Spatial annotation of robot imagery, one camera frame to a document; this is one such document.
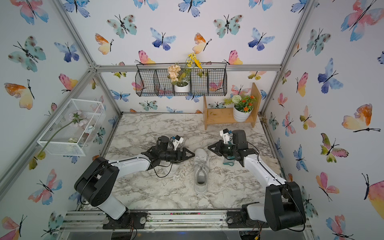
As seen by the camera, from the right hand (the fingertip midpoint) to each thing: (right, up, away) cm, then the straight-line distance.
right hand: (209, 146), depth 81 cm
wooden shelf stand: (+14, +19, +30) cm, 38 cm away
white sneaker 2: (-4, -10, 0) cm, 11 cm away
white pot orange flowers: (+22, +23, +16) cm, 36 cm away
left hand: (-9, -6, +2) cm, 11 cm away
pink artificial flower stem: (-65, +15, -8) cm, 67 cm away
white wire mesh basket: (-68, +9, -7) cm, 69 cm away
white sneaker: (-23, -13, +4) cm, 27 cm away
